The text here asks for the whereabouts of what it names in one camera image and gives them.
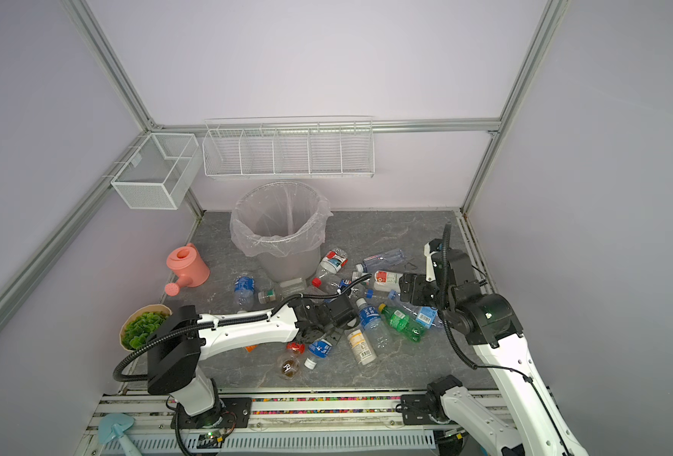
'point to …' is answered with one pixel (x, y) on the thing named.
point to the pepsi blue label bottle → (342, 284)
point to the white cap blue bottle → (374, 328)
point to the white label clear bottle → (360, 347)
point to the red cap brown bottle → (289, 365)
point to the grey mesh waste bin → (273, 266)
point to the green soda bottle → (403, 322)
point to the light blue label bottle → (424, 315)
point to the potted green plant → (143, 323)
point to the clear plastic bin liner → (278, 217)
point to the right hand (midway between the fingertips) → (418, 282)
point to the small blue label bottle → (243, 292)
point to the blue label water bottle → (317, 349)
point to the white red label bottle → (385, 280)
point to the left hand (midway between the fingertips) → (333, 328)
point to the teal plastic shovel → (113, 426)
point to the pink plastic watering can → (189, 266)
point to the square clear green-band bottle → (287, 287)
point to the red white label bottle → (333, 260)
